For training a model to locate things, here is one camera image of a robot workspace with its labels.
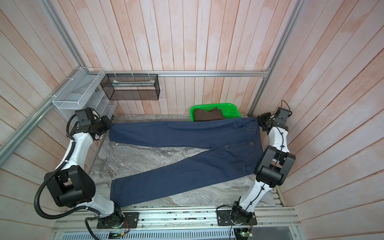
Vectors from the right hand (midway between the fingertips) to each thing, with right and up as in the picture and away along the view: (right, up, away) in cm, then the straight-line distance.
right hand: (257, 114), depth 91 cm
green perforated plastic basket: (-11, +5, +25) cm, 28 cm away
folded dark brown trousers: (-22, +2, +20) cm, 30 cm away
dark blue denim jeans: (-13, -21, +7) cm, 26 cm away
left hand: (-88, -6, -6) cm, 88 cm away
